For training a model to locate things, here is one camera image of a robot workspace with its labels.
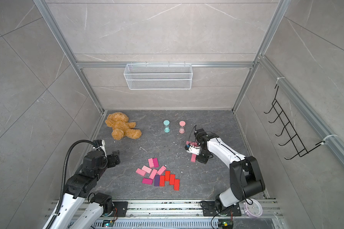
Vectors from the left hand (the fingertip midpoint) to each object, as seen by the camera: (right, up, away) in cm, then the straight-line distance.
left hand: (113, 151), depth 75 cm
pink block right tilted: (+25, -14, +11) cm, 31 cm away
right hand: (+52, -6, +12) cm, 54 cm away
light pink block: (+18, -11, +15) cm, 26 cm away
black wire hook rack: (+86, +4, -17) cm, 88 cm away
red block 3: (+32, -18, +7) cm, 37 cm away
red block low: (+34, -21, +7) cm, 41 cm away
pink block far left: (+12, -15, +11) cm, 22 cm away
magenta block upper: (+21, -10, +15) cm, 28 cm away
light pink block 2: (+46, -7, +17) cm, 49 cm away
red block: (+26, -19, +7) cm, 33 cm away
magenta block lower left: (+17, -19, +8) cm, 27 cm away
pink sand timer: (+39, +10, +29) cm, 49 cm away
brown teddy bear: (-4, +12, +23) cm, 26 cm away
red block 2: (+29, -17, +9) cm, 34 cm away
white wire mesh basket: (+21, +48, +25) cm, 58 cm away
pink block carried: (+44, +4, +3) cm, 44 cm away
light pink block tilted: (+16, -13, +11) cm, 23 cm away
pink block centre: (+20, -16, +10) cm, 28 cm away
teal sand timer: (+27, +15, +26) cm, 40 cm away
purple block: (+23, -19, +8) cm, 31 cm away
